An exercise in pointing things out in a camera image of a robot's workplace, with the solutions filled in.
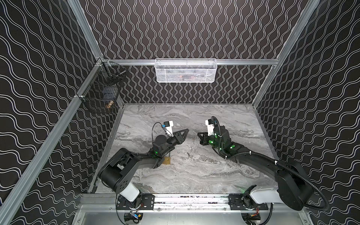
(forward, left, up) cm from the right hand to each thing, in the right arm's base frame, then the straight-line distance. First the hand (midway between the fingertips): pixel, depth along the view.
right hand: (198, 134), depth 84 cm
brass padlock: (-11, +20, -13) cm, 26 cm away
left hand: (-3, +4, +6) cm, 8 cm away
